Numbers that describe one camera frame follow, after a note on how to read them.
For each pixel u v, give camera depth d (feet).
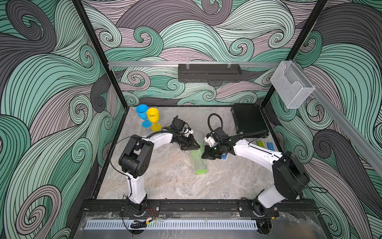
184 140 2.65
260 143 3.21
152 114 3.21
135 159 1.64
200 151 2.81
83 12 2.39
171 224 2.29
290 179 1.47
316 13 2.39
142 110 3.32
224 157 2.44
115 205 2.40
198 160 2.68
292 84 2.56
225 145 2.09
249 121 3.59
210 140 2.66
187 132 2.67
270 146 3.12
